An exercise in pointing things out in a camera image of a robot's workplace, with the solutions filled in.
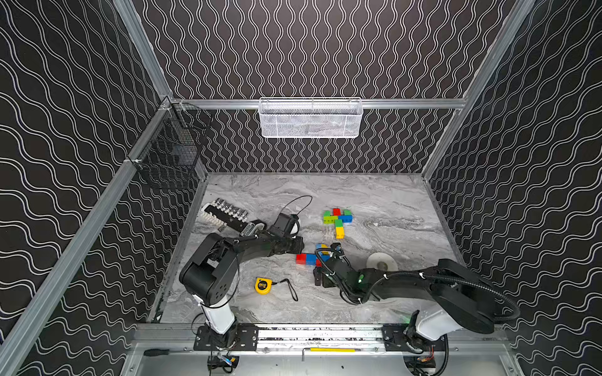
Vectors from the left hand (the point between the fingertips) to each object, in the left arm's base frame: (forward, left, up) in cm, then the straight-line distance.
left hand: (308, 247), depth 92 cm
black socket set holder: (+14, +39, -2) cm, 42 cm away
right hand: (-9, -6, -2) cm, 11 cm away
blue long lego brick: (+16, -15, -1) cm, 22 cm away
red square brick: (+18, -11, 0) cm, 22 cm away
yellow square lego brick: (+8, -13, -1) cm, 15 cm away
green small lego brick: (+19, -7, -2) cm, 20 cm away
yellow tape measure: (-15, +15, -1) cm, 22 cm away
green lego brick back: (+20, -16, -3) cm, 26 cm away
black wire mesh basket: (+30, +59, +21) cm, 69 cm away
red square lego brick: (-4, +3, -2) cm, 5 cm away
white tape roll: (-3, -29, -1) cm, 29 cm away
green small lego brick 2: (+13, -12, -1) cm, 18 cm away
